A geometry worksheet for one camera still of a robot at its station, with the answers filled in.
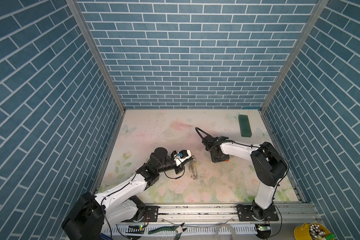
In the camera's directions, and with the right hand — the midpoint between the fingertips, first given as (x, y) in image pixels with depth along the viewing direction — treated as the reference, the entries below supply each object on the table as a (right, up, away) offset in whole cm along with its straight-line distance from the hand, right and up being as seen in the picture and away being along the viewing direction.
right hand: (218, 157), depth 94 cm
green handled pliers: (-24, -28, -25) cm, 44 cm away
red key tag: (+5, -2, -1) cm, 6 cm away
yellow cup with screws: (+29, -20, -37) cm, 51 cm away
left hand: (-18, +4, -18) cm, 25 cm away
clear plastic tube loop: (-2, -27, -24) cm, 36 cm away
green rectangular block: (+23, +19, +15) cm, 34 cm away
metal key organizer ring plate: (-16, -5, -5) cm, 18 cm away
